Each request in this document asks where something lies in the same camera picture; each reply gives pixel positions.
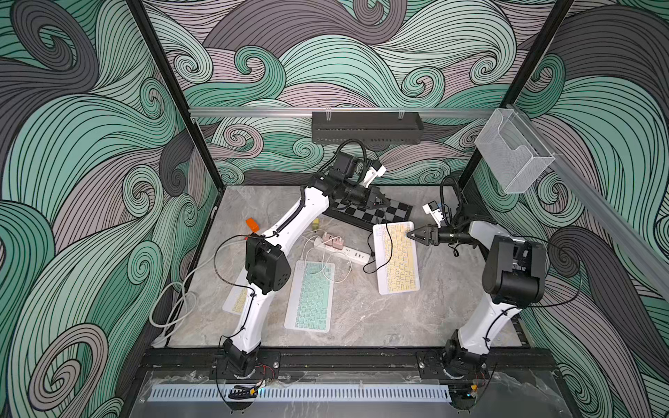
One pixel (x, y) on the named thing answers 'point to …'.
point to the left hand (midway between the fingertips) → (390, 201)
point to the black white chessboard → (365, 217)
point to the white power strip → (356, 256)
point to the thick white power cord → (170, 302)
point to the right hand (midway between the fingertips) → (413, 238)
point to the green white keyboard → (309, 302)
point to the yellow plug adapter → (315, 225)
